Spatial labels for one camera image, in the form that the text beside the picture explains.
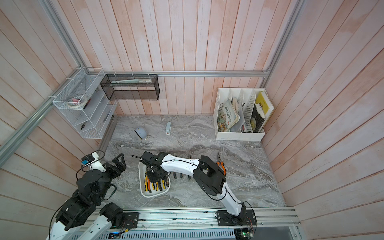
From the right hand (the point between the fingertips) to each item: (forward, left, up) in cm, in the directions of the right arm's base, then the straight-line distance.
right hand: (154, 179), depth 85 cm
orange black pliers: (+3, -16, -1) cm, 16 cm away
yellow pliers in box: (-3, 0, -1) cm, 3 cm away
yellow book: (+47, -67, +22) cm, 84 cm away
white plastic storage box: (-7, -1, -1) cm, 8 cm away
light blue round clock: (+30, +14, +6) cm, 33 cm away
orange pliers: (+4, -11, -2) cm, 12 cm away
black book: (+37, -64, +14) cm, 75 cm away
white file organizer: (+37, -53, +18) cm, 67 cm away
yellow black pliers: (+3, -20, -2) cm, 20 cm away
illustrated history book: (+39, -45, +12) cm, 61 cm away
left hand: (+1, +13, +22) cm, 26 cm away
